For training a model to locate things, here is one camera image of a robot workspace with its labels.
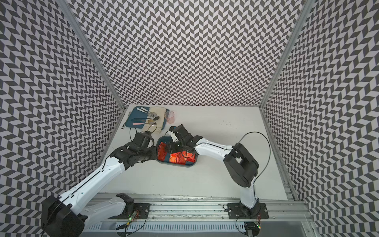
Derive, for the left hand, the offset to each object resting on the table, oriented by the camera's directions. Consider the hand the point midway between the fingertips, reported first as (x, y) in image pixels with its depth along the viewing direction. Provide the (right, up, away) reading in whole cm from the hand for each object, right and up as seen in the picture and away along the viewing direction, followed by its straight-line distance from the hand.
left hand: (156, 154), depth 80 cm
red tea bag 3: (+2, 0, +3) cm, 4 cm away
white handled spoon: (-23, +26, +39) cm, 52 cm away
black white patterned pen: (-32, +14, +28) cm, 45 cm away
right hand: (+6, +1, +4) cm, 7 cm away
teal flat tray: (-24, +21, +32) cm, 45 cm away
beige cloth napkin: (-8, +14, +29) cm, 33 cm away
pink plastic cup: (+2, +22, +30) cm, 37 cm away
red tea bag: (+16, -2, +4) cm, 17 cm away
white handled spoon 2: (-15, +25, +35) cm, 45 cm away
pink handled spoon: (-21, +16, +27) cm, 38 cm away
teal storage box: (+6, +8, +2) cm, 10 cm away
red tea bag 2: (+12, -3, +2) cm, 13 cm away
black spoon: (-10, +20, +30) cm, 38 cm away
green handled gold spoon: (-13, +18, +30) cm, 38 cm away
